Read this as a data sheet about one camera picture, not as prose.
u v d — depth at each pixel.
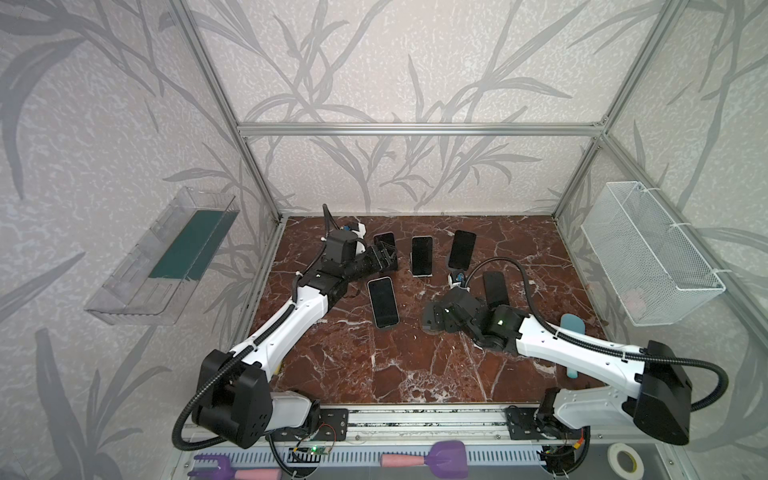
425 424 0.75
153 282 0.64
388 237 0.96
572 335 0.49
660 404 0.38
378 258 0.71
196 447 0.41
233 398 0.40
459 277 0.69
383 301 0.87
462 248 0.97
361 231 0.75
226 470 0.68
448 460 0.69
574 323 0.92
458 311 0.60
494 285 1.01
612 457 0.69
